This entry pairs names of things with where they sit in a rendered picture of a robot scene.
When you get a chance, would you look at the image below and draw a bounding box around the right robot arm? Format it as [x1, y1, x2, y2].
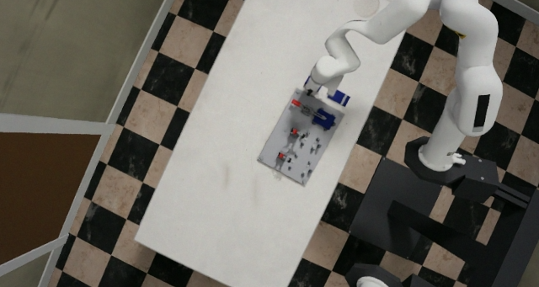
[310, 0, 503, 171]

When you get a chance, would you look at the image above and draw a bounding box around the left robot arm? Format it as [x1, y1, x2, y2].
[357, 277, 387, 287]

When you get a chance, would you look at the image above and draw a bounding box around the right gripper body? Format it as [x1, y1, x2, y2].
[305, 76, 322, 93]

